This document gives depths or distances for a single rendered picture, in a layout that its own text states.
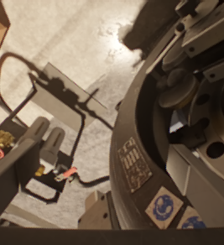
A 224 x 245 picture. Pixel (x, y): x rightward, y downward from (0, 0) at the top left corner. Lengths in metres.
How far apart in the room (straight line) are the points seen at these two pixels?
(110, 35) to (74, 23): 0.18
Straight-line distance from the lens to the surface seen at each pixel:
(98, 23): 0.89
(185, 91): 0.37
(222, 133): 0.37
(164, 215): 0.19
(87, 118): 1.12
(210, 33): 0.35
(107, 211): 0.32
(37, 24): 0.99
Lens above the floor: 0.87
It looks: 51 degrees down
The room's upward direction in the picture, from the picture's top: 170 degrees counter-clockwise
